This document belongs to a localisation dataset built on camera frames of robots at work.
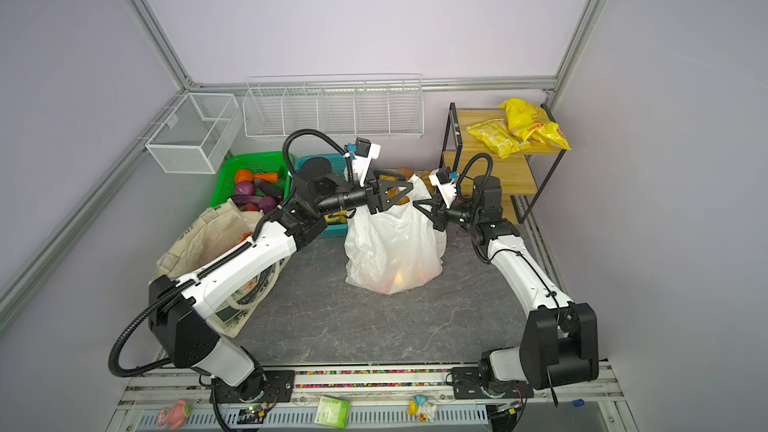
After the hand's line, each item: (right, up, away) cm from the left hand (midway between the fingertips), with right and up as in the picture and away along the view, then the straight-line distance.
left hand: (410, 188), depth 62 cm
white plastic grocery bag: (-3, -16, +20) cm, 26 cm away
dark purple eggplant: (-53, +2, +53) cm, 75 cm away
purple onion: (-60, +2, +48) cm, 77 cm away
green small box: (-18, -52, +6) cm, 55 cm away
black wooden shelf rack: (+40, +6, +36) cm, 55 cm away
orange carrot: (-52, +7, +54) cm, 75 cm away
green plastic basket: (-57, +13, +53) cm, 79 cm away
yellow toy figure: (+2, -50, +6) cm, 51 cm away
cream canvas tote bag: (-55, -12, +22) cm, 60 cm away
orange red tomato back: (-61, +7, +50) cm, 80 cm away
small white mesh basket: (-68, +19, +35) cm, 79 cm away
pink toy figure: (-54, -52, +6) cm, 76 cm away
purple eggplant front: (-49, -4, +43) cm, 65 cm away
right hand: (+2, -4, +15) cm, 15 cm away
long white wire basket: (-21, +30, +38) cm, 53 cm away
